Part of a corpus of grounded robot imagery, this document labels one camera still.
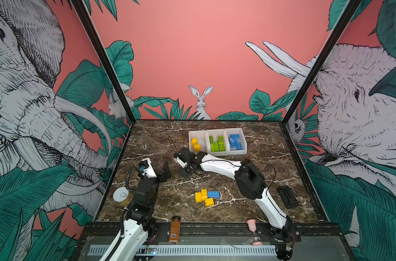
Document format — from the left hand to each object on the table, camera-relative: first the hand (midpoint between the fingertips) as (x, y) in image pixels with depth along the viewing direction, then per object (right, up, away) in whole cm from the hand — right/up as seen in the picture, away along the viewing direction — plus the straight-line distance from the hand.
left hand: (159, 160), depth 77 cm
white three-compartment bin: (+30, +7, +29) cm, 42 cm away
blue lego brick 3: (+45, +5, +27) cm, 53 cm away
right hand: (+9, -8, +14) cm, 19 cm away
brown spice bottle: (+9, -30, -6) cm, 32 cm away
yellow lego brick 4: (+22, -19, +7) cm, 30 cm away
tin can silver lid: (-20, -17, +2) cm, 27 cm away
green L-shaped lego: (+27, +9, +30) cm, 41 cm away
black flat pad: (+66, -20, +6) cm, 70 cm away
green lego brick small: (+34, +4, +27) cm, 43 cm away
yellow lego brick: (+16, +8, +28) cm, 33 cm away
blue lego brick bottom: (+27, -19, +7) cm, 34 cm away
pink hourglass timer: (+44, -30, -3) cm, 54 cm away
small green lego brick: (+29, +4, +24) cm, 38 cm away
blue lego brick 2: (+41, +7, +27) cm, 49 cm away
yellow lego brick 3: (+19, -20, +6) cm, 28 cm away
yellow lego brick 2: (+18, +4, +26) cm, 31 cm away
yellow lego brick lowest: (+25, -22, +4) cm, 34 cm away
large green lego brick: (+33, +9, +27) cm, 44 cm away
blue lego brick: (+43, +12, +33) cm, 56 cm away
